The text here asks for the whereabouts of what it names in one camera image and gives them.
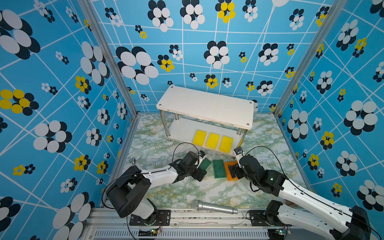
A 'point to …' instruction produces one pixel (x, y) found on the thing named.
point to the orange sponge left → (229, 176)
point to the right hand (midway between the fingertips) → (237, 162)
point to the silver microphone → (200, 205)
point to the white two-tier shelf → (183, 110)
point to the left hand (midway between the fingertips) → (201, 167)
